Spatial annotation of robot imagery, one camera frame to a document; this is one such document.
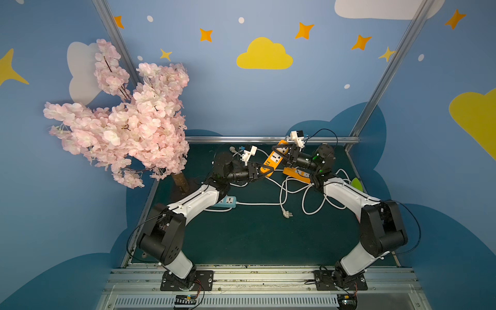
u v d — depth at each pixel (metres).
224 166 0.63
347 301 0.73
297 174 1.07
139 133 0.51
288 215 0.91
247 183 1.04
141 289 0.75
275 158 0.73
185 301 0.73
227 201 0.93
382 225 0.47
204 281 0.74
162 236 0.45
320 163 0.64
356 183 1.04
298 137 0.73
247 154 0.73
